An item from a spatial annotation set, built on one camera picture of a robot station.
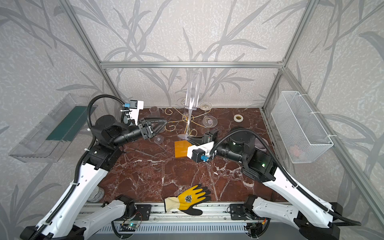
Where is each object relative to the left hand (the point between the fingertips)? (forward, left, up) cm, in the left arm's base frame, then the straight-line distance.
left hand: (166, 119), depth 57 cm
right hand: (-4, -10, 0) cm, 11 cm away
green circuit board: (-32, +20, -43) cm, 57 cm away
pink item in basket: (-2, -60, -21) cm, 63 cm away
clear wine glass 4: (+7, -17, -10) cm, 21 cm away
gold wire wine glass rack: (+11, -7, -13) cm, 18 cm away
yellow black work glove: (-21, -6, -40) cm, 46 cm away
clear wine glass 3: (+20, -3, -10) cm, 23 cm away
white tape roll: (+37, -42, -44) cm, 71 cm away
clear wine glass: (+25, +16, -24) cm, 38 cm away
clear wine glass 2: (+17, +16, -44) cm, 50 cm away
